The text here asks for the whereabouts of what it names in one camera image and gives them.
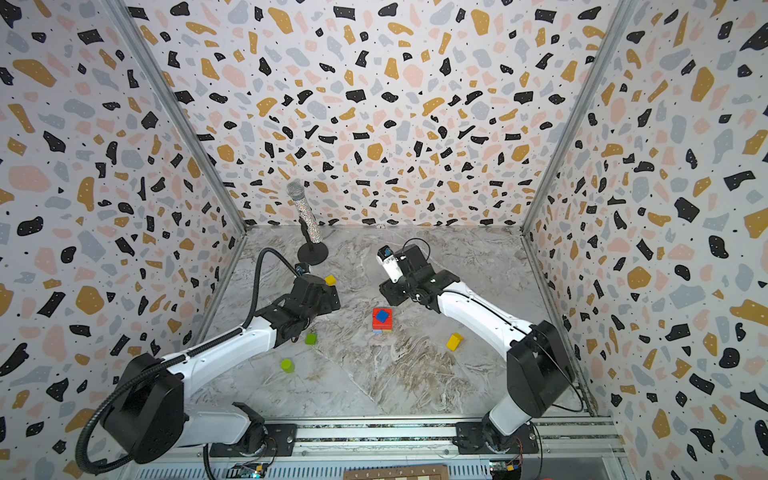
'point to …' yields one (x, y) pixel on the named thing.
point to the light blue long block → (377, 331)
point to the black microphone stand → (311, 252)
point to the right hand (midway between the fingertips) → (386, 278)
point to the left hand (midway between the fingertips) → (324, 288)
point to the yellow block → (454, 341)
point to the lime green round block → (287, 365)
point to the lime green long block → (387, 331)
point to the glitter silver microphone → (296, 190)
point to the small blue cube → (382, 316)
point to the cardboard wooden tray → (425, 472)
